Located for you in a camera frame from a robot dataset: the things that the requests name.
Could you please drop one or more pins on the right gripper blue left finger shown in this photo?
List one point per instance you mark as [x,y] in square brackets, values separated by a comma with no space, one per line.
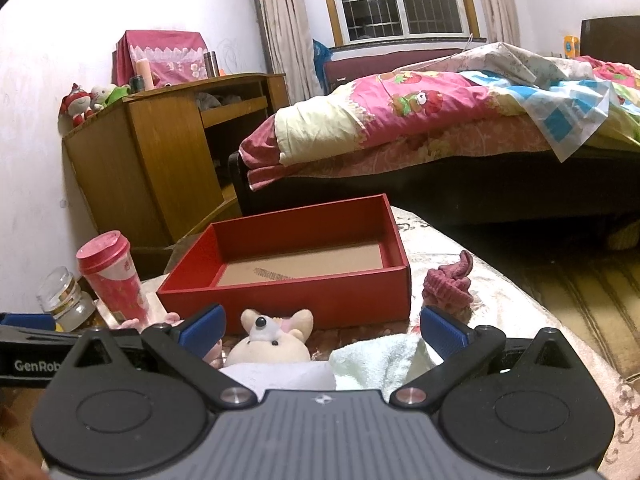
[182,350]

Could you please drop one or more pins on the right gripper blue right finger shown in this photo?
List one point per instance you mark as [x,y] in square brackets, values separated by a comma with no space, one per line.
[465,353]

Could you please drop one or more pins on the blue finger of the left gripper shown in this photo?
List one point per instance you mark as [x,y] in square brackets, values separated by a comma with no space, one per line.
[31,321]

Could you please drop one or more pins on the pink pig plush toy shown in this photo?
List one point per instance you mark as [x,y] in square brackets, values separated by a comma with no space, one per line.
[150,320]

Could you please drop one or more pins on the cream mouse plush toy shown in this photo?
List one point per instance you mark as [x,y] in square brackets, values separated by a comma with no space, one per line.
[272,340]

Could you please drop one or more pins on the pale green towel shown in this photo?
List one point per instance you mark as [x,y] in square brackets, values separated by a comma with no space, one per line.
[384,363]

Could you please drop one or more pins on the clear glass jar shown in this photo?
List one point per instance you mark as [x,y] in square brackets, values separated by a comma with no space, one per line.
[61,296]

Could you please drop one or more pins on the red lidded travel cup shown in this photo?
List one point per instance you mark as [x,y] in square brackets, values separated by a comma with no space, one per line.
[106,263]

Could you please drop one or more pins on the red cardboard box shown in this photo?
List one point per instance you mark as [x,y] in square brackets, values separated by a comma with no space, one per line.
[344,261]

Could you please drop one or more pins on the wooden desk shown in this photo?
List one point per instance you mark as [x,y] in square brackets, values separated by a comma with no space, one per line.
[154,165]

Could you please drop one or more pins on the red snowman plush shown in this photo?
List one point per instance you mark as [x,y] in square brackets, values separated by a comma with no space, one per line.
[76,105]

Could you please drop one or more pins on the green white plush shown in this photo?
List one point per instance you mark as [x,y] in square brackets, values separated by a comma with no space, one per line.
[103,96]

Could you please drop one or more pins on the pink floral quilt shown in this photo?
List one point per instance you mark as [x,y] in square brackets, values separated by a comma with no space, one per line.
[486,101]

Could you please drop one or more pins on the dark thermos on desk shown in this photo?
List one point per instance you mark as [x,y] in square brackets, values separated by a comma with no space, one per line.
[211,65]

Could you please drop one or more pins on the orange bottle on desk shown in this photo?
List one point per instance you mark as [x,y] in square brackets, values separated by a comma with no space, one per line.
[142,68]

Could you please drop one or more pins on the pink cloth covered appliance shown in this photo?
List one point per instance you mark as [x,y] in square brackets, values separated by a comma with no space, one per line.
[175,57]

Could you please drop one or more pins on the yellow item by headboard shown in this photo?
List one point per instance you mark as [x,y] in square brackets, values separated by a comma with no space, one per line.
[571,46]

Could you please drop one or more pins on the beige left curtain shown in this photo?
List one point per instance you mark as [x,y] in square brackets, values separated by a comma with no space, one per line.
[290,46]

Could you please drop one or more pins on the beige curtain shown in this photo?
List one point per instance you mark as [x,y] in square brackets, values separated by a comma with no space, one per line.
[501,20]
[290,46]

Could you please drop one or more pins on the dark wooden headboard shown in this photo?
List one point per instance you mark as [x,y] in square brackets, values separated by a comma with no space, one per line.
[612,39]

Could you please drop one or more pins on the window with metal bars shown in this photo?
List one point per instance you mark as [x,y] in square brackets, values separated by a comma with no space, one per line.
[364,23]

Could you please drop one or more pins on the beige right curtain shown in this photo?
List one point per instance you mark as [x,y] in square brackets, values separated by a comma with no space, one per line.
[501,20]

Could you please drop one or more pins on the bed with dark frame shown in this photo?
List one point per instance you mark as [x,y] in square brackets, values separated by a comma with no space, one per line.
[591,198]

